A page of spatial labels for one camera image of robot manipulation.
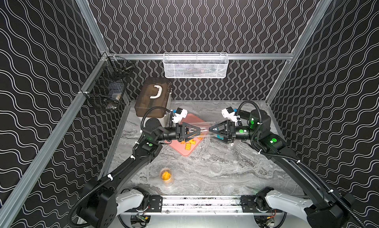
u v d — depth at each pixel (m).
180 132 0.58
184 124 0.59
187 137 0.64
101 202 0.39
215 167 0.87
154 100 1.07
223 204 0.76
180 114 0.64
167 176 0.77
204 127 0.67
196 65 1.25
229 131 0.54
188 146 0.95
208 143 0.97
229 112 0.62
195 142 0.97
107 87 0.91
